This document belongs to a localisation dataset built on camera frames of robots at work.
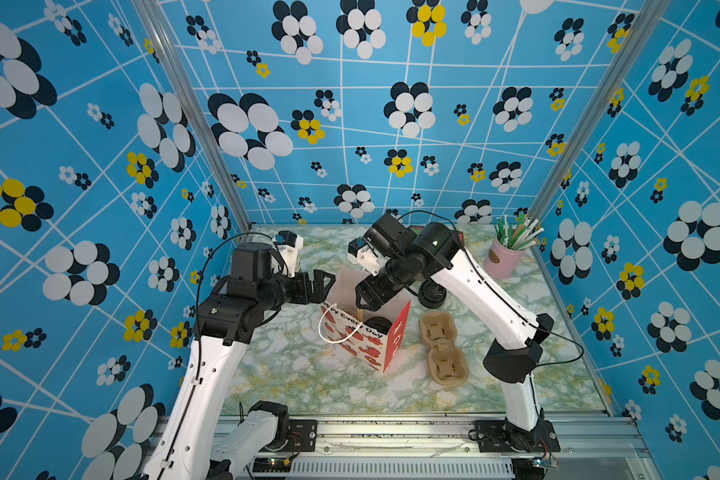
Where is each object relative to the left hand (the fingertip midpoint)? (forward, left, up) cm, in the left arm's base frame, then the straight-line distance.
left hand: (319, 275), depth 67 cm
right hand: (-2, -11, -5) cm, 13 cm away
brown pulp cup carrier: (-10, -34, -29) cm, 46 cm away
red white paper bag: (-7, -6, -9) cm, 13 cm away
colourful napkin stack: (+36, -46, -26) cm, 64 cm away
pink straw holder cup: (+22, -56, -23) cm, 64 cm away
